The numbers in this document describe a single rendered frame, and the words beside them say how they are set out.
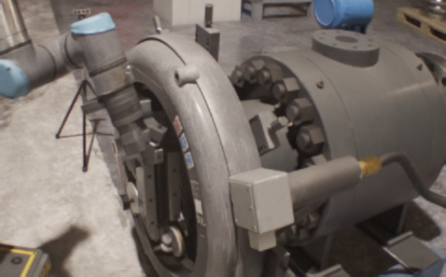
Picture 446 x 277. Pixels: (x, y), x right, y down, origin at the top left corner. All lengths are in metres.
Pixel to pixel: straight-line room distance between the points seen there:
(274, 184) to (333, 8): 0.89
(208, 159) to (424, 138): 0.74
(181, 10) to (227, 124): 4.11
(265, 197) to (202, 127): 0.21
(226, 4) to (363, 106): 4.00
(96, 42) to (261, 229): 0.50
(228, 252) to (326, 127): 0.41
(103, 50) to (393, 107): 0.82
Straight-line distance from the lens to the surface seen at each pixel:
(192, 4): 5.17
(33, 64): 1.08
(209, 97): 1.09
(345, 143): 1.34
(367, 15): 1.83
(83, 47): 1.08
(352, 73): 1.46
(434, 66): 1.93
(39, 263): 1.59
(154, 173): 1.40
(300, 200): 1.04
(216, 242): 1.11
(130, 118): 1.09
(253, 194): 0.97
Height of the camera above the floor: 1.34
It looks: 26 degrees down
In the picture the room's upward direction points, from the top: 2 degrees clockwise
